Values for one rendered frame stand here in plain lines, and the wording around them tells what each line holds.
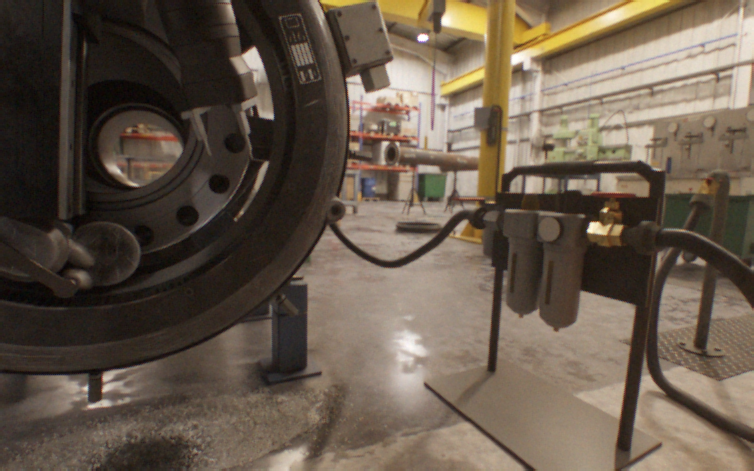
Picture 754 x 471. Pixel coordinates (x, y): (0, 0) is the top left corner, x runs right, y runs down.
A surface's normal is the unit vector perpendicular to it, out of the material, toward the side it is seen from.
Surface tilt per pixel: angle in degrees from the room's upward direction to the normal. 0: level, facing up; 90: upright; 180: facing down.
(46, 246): 90
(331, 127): 90
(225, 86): 114
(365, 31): 90
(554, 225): 90
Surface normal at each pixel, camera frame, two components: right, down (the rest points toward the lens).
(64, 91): 0.47, 0.12
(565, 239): -0.88, 0.03
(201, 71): -0.11, 0.46
